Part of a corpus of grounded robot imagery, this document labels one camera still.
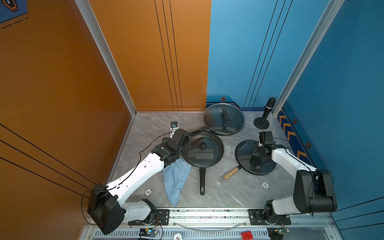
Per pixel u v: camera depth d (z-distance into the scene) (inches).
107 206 15.1
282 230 27.4
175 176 33.5
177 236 25.0
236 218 29.7
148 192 32.0
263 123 41.8
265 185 32.8
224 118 40.9
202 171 34.0
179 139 22.7
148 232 27.9
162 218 29.0
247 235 26.7
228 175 33.4
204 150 37.0
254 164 36.5
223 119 40.2
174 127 26.9
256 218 28.5
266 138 28.2
